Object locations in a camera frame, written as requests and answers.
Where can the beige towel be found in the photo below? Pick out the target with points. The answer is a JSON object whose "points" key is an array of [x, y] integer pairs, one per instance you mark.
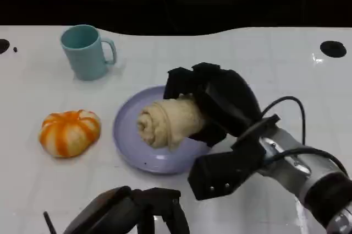
{"points": [[165, 124]]}

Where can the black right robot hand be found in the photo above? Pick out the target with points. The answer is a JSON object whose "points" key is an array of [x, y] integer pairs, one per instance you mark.
{"points": [[231, 99]]}

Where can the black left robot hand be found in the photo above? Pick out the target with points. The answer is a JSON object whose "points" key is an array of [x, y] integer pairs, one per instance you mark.
{"points": [[118, 212]]}

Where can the lilac plate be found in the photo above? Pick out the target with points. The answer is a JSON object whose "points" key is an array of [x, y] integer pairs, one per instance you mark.
{"points": [[132, 140]]}

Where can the orange and white bread roll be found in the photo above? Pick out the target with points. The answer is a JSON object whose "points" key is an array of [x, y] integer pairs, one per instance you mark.
{"points": [[68, 135]]}

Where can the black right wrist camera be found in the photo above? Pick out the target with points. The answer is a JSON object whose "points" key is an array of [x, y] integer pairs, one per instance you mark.
{"points": [[222, 170]]}

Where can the pale green mug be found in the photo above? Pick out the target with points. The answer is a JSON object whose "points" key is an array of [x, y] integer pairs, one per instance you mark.
{"points": [[83, 52]]}

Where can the black round table grommet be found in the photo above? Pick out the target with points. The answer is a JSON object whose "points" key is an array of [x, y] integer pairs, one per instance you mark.
{"points": [[3, 46], [332, 49]]}

